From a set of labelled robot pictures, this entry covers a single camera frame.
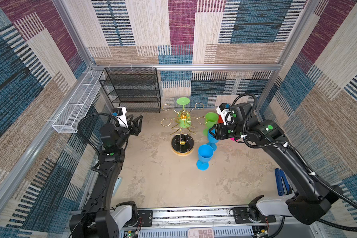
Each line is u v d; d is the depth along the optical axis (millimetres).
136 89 1093
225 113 606
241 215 730
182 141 989
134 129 665
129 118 744
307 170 401
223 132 597
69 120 699
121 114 630
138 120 698
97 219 377
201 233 689
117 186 818
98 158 585
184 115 777
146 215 749
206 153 851
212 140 909
